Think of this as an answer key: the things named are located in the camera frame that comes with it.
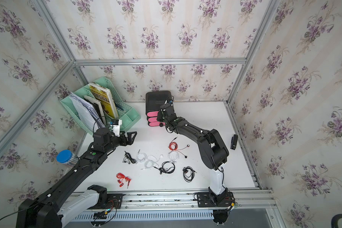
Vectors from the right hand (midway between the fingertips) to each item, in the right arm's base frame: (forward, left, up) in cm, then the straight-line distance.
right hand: (160, 113), depth 93 cm
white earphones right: (-23, -9, -16) cm, 29 cm away
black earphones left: (-25, +20, -15) cm, 35 cm away
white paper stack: (-7, +44, +4) cm, 45 cm away
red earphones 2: (-36, +22, -15) cm, 45 cm away
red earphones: (-16, -9, -16) cm, 24 cm away
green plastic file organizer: (+4, +25, -7) cm, 26 cm away
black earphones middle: (-33, -2, -15) cm, 36 cm away
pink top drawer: (-1, +7, 0) cm, 7 cm away
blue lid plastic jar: (-33, +44, +5) cm, 55 cm away
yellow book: (+8, +37, +8) cm, 39 cm away
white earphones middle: (-27, +5, -15) cm, 31 cm away
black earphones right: (-34, -18, -15) cm, 41 cm away
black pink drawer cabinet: (+10, +5, +2) cm, 11 cm away
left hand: (-18, +15, +3) cm, 23 cm away
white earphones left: (-24, +12, -16) cm, 31 cm away
